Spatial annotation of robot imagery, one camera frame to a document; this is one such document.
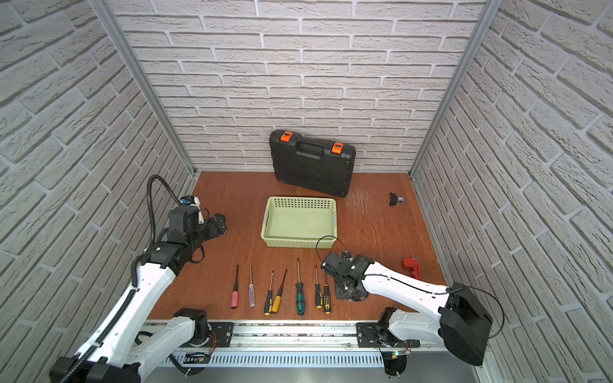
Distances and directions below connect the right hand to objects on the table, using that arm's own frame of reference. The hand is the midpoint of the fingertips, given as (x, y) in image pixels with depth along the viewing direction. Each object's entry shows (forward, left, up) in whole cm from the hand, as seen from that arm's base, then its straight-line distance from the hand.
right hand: (350, 292), depth 80 cm
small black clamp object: (+40, -28, -2) cm, 49 cm away
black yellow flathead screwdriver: (0, +28, -1) cm, 28 cm away
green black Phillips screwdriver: (0, +17, 0) cm, 17 cm away
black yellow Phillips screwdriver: (-1, +11, -1) cm, 11 cm away
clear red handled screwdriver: (+3, +34, -1) cm, 34 cm away
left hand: (+22, +44, +19) cm, 53 cm away
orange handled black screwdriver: (0, +25, -1) cm, 25 cm away
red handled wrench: (+10, -26, -3) cm, 28 cm away
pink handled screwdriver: (+2, +40, -1) cm, 40 cm away
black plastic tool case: (+46, +10, +18) cm, 51 cm away
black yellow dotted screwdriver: (-1, +8, -1) cm, 8 cm away
